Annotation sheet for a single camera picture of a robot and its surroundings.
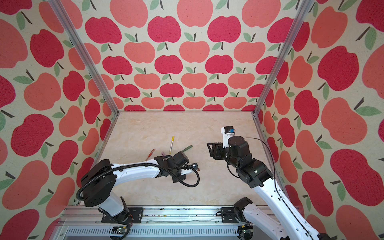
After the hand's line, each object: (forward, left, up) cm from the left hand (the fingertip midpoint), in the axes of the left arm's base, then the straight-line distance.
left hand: (186, 174), depth 85 cm
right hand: (+5, -15, +24) cm, 29 cm away
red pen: (+16, +25, -4) cm, 30 cm away
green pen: (+20, 0, -4) cm, 20 cm away
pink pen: (+16, +16, -4) cm, 23 cm away
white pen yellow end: (+26, +10, -4) cm, 28 cm away
